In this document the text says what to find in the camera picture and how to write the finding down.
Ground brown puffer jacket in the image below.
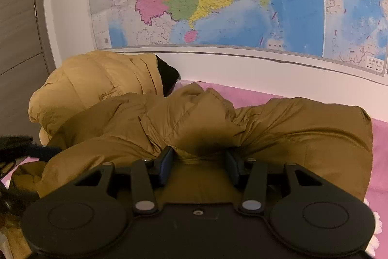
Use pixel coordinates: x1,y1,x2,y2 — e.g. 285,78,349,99
5,50,374,259

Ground grey wooden door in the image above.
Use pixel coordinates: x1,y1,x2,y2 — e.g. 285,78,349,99
0,0,56,141

